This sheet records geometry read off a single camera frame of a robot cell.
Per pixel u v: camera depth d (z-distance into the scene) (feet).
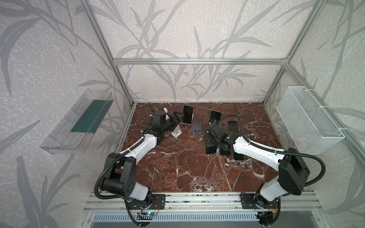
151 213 2.32
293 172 1.40
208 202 2.47
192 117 3.50
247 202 2.39
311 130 2.06
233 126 3.51
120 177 1.41
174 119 2.52
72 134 2.07
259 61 3.23
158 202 2.40
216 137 2.10
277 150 1.54
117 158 1.45
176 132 3.25
